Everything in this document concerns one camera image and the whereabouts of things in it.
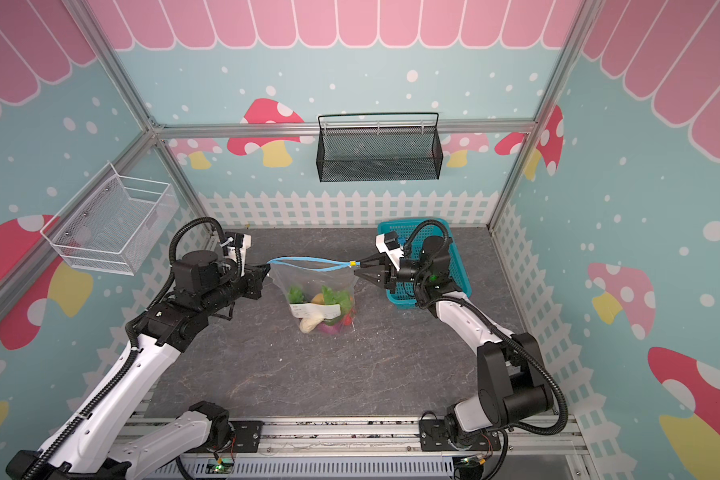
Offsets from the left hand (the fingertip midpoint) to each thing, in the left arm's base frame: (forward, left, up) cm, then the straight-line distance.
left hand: (268, 272), depth 73 cm
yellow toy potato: (+2, -10, -16) cm, 19 cm away
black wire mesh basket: (+45, -26, +8) cm, 52 cm away
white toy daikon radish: (-5, -8, -18) cm, 20 cm away
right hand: (+1, -22, +1) cm, 22 cm away
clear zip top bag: (+5, -10, -16) cm, 20 cm away
